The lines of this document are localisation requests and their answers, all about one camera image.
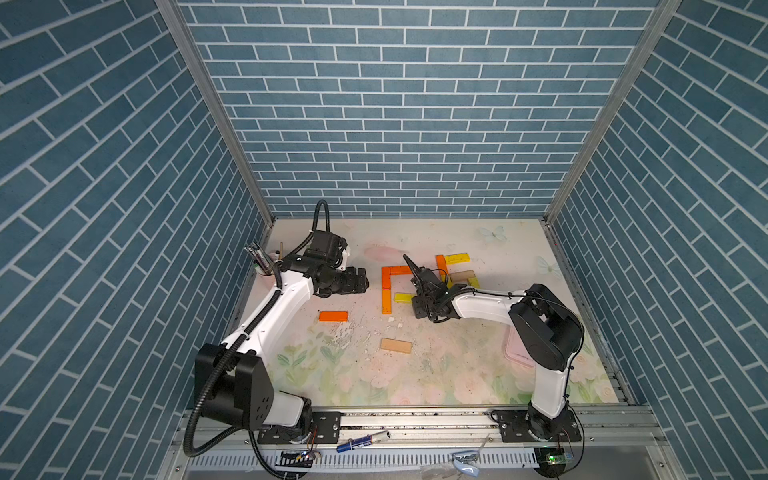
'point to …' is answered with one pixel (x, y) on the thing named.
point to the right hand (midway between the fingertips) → (420, 305)
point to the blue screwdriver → (362, 441)
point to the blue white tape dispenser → (466, 462)
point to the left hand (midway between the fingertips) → (363, 284)
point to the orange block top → (441, 264)
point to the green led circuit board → (551, 461)
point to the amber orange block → (387, 301)
